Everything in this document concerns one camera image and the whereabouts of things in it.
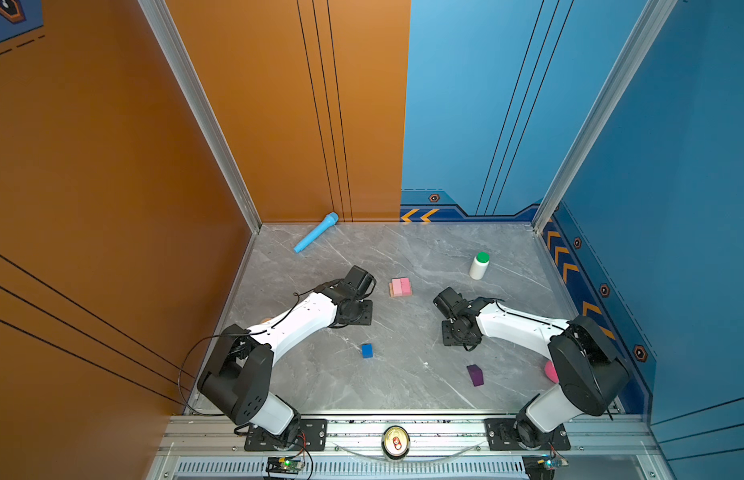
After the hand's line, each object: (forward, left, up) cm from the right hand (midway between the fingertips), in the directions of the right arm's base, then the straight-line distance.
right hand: (449, 339), depth 90 cm
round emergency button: (-28, +17, +11) cm, 35 cm away
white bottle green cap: (+22, -12, +9) cm, 26 cm away
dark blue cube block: (-4, +25, +1) cm, 25 cm away
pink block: (+17, +12, +2) cm, 21 cm away
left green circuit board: (-31, +44, -1) cm, 54 cm away
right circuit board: (-31, -19, 0) cm, 36 cm away
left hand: (+5, +25, +7) cm, 27 cm away
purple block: (-10, -6, 0) cm, 12 cm away
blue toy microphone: (+43, +46, +3) cm, 63 cm away
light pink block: (+17, +16, +3) cm, 23 cm away
